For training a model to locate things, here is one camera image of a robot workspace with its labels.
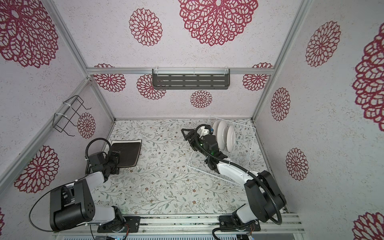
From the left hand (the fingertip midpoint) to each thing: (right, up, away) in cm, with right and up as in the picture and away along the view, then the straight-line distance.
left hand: (121, 158), depth 93 cm
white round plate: (+63, +14, +2) cm, 65 cm away
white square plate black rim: (+2, +10, +15) cm, 18 cm away
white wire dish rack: (+78, 0, +7) cm, 79 cm away
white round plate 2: (+69, +12, +2) cm, 70 cm away
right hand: (+40, +17, -14) cm, 45 cm away
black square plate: (-2, +1, +14) cm, 14 cm away
